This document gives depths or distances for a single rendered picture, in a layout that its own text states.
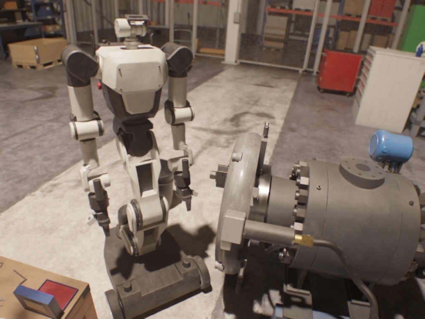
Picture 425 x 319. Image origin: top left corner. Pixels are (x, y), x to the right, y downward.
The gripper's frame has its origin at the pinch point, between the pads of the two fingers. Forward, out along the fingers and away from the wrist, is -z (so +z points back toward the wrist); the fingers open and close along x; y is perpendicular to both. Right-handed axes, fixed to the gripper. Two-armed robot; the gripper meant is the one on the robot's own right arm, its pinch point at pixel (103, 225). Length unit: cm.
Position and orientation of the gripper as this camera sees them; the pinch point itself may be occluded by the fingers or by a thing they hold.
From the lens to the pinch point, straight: 152.2
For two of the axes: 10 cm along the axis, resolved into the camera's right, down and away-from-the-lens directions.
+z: -0.4, -9.4, -3.5
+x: 5.2, 2.7, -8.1
